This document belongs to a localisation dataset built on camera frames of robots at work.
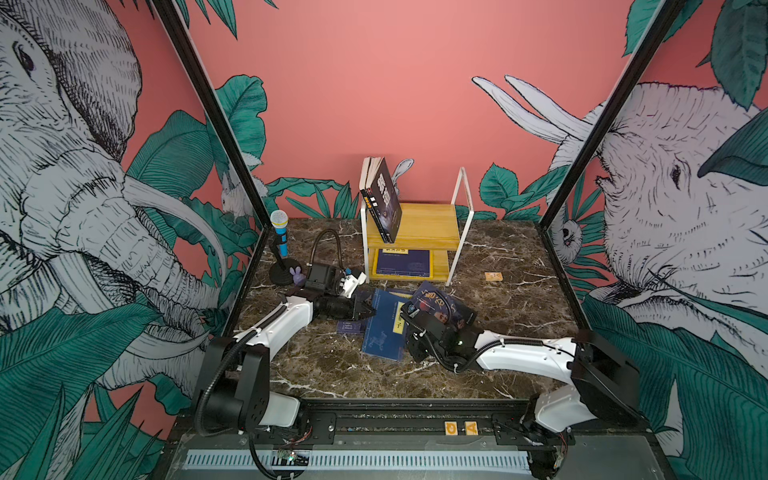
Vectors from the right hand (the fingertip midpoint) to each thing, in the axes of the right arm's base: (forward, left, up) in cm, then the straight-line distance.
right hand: (405, 336), depth 83 cm
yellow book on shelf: (+22, +1, -4) cm, 23 cm away
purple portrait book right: (+12, -12, -5) cm, 18 cm away
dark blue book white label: (+1, +5, 0) cm, 6 cm away
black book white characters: (+29, +7, +27) cm, 40 cm away
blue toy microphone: (+29, +38, +18) cm, 51 cm away
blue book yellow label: (+28, 0, -2) cm, 28 cm away
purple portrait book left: (+5, +17, -5) cm, 18 cm away
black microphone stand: (+26, +44, -5) cm, 51 cm away
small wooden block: (+25, -32, -7) cm, 41 cm away
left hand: (+6, +9, +5) cm, 12 cm away
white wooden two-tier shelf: (+23, -7, +13) cm, 28 cm away
